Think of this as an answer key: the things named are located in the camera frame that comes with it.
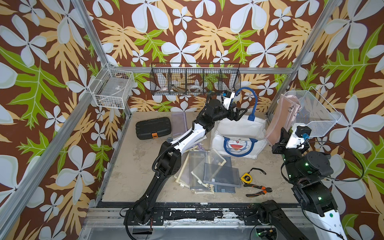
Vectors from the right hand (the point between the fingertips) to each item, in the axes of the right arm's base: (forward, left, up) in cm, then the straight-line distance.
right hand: (282, 128), depth 58 cm
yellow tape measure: (-6, +4, -39) cm, 40 cm away
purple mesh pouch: (+41, +46, -44) cm, 75 cm away
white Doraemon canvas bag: (+11, +5, -22) cm, 26 cm away
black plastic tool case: (+29, +63, -36) cm, 78 cm away
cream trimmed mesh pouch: (-1, +33, -36) cm, 49 cm away
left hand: (+23, +8, -8) cm, 25 cm away
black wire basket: (+49, +34, -9) cm, 60 cm away
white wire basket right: (+20, -30, -11) cm, 38 cm away
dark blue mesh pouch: (-11, +17, -40) cm, 45 cm away
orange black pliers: (-12, -6, -41) cm, 43 cm away
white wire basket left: (+36, +83, -7) cm, 91 cm away
